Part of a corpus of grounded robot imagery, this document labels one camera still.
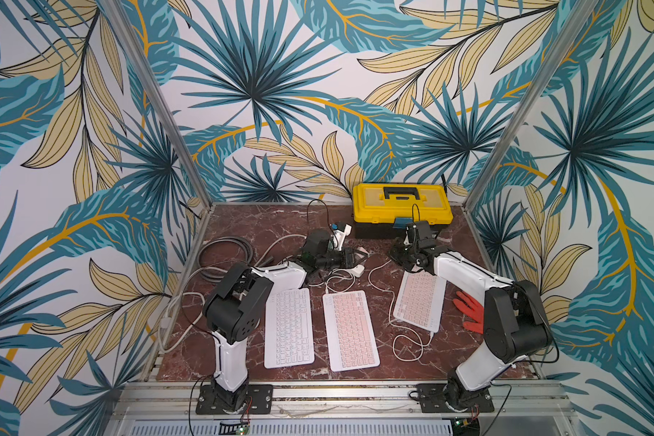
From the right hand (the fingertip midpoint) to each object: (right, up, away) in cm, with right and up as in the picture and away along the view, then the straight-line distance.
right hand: (386, 250), depth 93 cm
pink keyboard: (-13, -25, -8) cm, 30 cm away
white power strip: (-10, -7, +4) cm, 13 cm away
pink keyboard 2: (+11, -17, -1) cm, 20 cm away
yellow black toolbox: (0, +14, +3) cm, 14 cm away
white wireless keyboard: (-33, -24, -8) cm, 41 cm away
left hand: (-8, -2, -7) cm, 11 cm away
